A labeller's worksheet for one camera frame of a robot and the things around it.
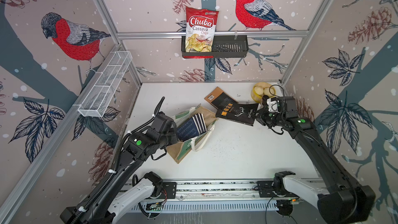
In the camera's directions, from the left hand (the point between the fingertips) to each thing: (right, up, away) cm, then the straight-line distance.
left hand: (178, 132), depth 71 cm
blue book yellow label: (+8, +3, +14) cm, 16 cm away
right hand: (+36, +9, +6) cm, 38 cm away
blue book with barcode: (+2, -3, +16) cm, 16 cm away
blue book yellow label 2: (+10, +2, +14) cm, 17 cm away
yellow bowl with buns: (+54, +22, +42) cm, 72 cm away
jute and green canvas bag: (-2, -13, +12) cm, 18 cm away
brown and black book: (+23, +15, +39) cm, 47 cm away
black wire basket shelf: (+26, +52, +36) cm, 68 cm away
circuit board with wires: (-11, -35, 0) cm, 37 cm away
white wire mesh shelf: (-40, +13, -2) cm, 42 cm away
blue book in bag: (+12, +2, +14) cm, 18 cm away
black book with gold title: (+31, +8, +8) cm, 33 cm away
